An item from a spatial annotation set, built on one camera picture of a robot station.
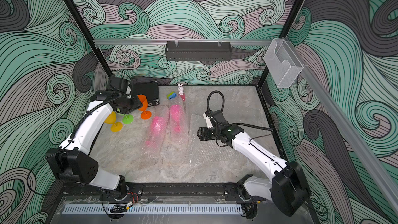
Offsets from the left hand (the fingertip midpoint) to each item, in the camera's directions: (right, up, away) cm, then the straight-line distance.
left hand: (139, 103), depth 80 cm
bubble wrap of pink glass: (+7, -25, 0) cm, 26 cm away
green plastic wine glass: (-16, -11, +20) cm, 27 cm away
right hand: (+33, -16, 0) cm, 37 cm away
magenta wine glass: (+17, -5, +15) cm, 23 cm away
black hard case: (-6, +9, +38) cm, 40 cm away
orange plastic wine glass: (-4, -9, +22) cm, 24 cm away
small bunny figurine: (+19, +9, +29) cm, 36 cm away
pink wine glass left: (+8, -14, +9) cm, 19 cm away
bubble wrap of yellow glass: (+34, -28, +6) cm, 44 cm away
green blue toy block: (+12, +5, +30) cm, 33 cm away
